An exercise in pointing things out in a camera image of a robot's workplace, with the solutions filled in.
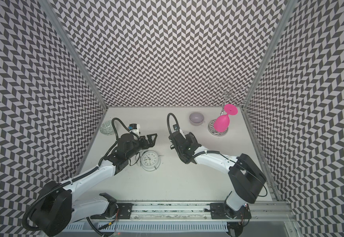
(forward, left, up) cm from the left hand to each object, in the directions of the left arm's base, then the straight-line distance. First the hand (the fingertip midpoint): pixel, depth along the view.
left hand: (151, 137), depth 83 cm
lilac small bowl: (+23, -28, -11) cm, 38 cm away
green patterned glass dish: (+16, +36, -13) cm, 41 cm away
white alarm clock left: (-9, +2, -12) cm, 15 cm away
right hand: (+1, -18, -4) cm, 19 cm away
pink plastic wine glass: (+4, -40, +7) cm, 41 cm away
